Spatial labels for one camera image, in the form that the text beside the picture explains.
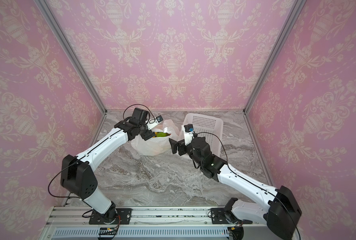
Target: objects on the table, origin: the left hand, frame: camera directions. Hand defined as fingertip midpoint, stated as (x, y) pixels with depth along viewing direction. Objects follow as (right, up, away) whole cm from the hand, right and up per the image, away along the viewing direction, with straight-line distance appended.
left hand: (149, 125), depth 87 cm
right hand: (+18, -5, -13) cm, 23 cm away
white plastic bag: (+4, -12, +2) cm, 13 cm away
